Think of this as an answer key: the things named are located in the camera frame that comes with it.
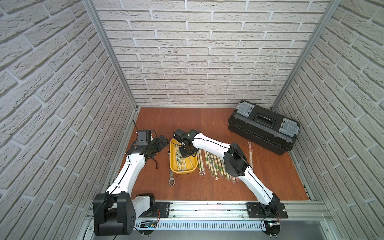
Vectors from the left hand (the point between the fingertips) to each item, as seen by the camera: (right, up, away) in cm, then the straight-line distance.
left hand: (165, 141), depth 85 cm
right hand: (+13, -10, +9) cm, 19 cm away
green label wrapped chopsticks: (+21, -15, +5) cm, 26 cm away
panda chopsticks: (+29, -16, +5) cm, 33 cm away
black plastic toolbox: (+61, +7, +2) cm, 61 cm away
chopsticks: (+54, -10, +10) cm, 56 cm away
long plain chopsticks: (+25, -13, +6) cm, 29 cm away
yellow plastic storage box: (+8, -15, +3) cm, 17 cm away
